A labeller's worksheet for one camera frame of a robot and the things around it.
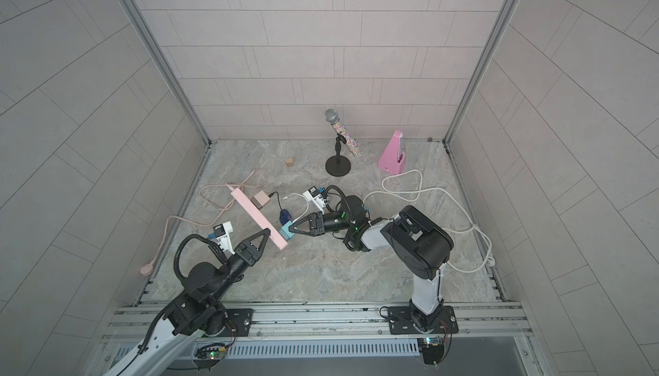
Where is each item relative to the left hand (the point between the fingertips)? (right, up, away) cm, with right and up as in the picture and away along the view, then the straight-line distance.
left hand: (274, 234), depth 72 cm
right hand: (+7, 0, +1) cm, 7 cm away
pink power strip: (-4, +5, -1) cm, 6 cm away
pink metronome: (+39, +21, +30) cm, 54 cm away
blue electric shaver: (-1, +2, +15) cm, 15 cm away
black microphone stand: (+18, +19, +36) cm, 44 cm away
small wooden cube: (-3, +20, +36) cm, 41 cm away
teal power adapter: (+3, +1, -1) cm, 4 cm away
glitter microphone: (+16, +36, +15) cm, 42 cm away
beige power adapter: (-4, +10, +1) cm, 11 cm away
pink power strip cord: (-44, -14, +10) cm, 47 cm away
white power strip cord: (+40, +8, +27) cm, 49 cm away
